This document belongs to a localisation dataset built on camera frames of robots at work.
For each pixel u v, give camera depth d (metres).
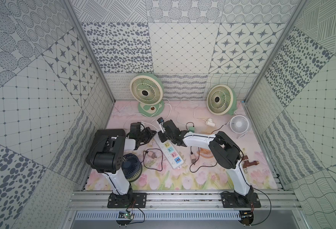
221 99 1.03
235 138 0.98
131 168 0.76
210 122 1.04
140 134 0.84
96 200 0.76
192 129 1.01
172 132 0.75
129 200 0.67
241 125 0.95
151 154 0.87
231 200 0.73
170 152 0.89
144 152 0.89
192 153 0.88
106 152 0.50
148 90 0.93
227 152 0.54
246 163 0.86
